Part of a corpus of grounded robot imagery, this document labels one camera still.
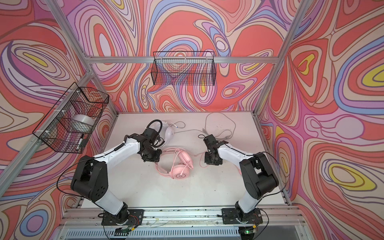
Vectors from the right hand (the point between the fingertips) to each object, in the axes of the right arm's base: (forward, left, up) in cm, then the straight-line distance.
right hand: (211, 164), depth 91 cm
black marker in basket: (+2, +67, +26) cm, 72 cm away
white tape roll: (+12, +65, +32) cm, 74 cm away
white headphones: (+19, +28, +9) cm, 35 cm away
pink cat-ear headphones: (-5, +17, +12) cm, 21 cm away
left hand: (+2, +31, +6) cm, 31 cm away
